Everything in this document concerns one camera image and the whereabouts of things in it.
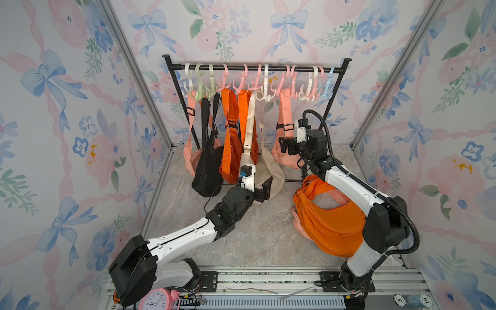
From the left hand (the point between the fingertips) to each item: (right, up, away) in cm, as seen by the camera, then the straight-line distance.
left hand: (265, 175), depth 73 cm
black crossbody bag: (-23, +1, +8) cm, 24 cm away
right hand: (+12, +17, +12) cm, 24 cm away
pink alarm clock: (-38, -44, -4) cm, 58 cm away
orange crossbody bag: (+28, -22, +1) cm, 36 cm away
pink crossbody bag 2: (+9, +19, +7) cm, 22 cm away
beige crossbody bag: (+2, +2, +28) cm, 29 cm away
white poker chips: (+52, -43, -7) cm, 68 cm away
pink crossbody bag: (+15, -23, +10) cm, 29 cm away
